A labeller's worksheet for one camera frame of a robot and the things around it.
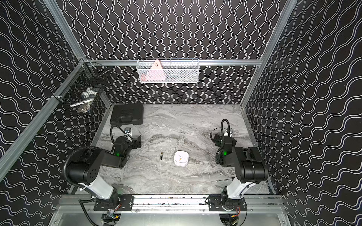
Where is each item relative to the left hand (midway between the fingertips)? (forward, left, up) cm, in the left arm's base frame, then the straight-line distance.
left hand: (132, 134), depth 94 cm
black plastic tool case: (+20, +12, -3) cm, 23 cm away
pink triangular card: (+29, -14, +29) cm, 43 cm away
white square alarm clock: (-13, -34, -3) cm, 36 cm away
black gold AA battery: (-11, -21, -6) cm, 24 cm away
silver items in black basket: (0, +19, +26) cm, 32 cm away
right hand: (+4, -63, -1) cm, 63 cm away
